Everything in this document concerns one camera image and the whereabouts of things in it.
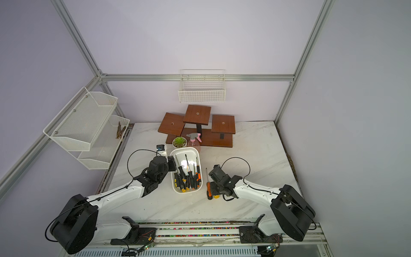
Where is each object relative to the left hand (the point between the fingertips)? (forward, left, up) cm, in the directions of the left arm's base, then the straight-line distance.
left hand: (172, 158), depth 87 cm
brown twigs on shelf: (+19, +36, +2) cm, 40 cm away
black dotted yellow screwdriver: (-7, -10, -7) cm, 14 cm away
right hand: (-13, -24, -11) cm, 30 cm away
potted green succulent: (+13, -2, -2) cm, 14 cm away
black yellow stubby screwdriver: (-18, -25, -10) cm, 32 cm away
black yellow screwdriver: (-10, -5, -7) cm, 13 cm away
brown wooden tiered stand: (+16, -26, +3) cm, 31 cm away
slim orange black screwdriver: (-6, -14, -6) cm, 17 cm away
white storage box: (+2, -8, -3) cm, 9 cm away
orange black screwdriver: (-12, -20, -12) cm, 26 cm away
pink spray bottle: (+13, -12, 0) cm, 17 cm away
